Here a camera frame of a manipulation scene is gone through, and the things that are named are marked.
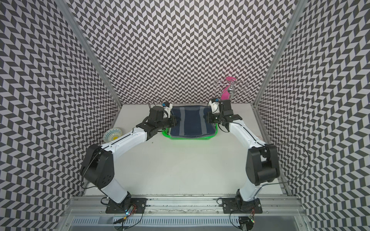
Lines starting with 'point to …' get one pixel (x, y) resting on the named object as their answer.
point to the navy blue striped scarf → (191, 123)
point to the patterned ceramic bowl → (112, 134)
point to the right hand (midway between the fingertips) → (205, 118)
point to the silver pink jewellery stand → (228, 89)
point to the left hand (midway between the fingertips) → (180, 120)
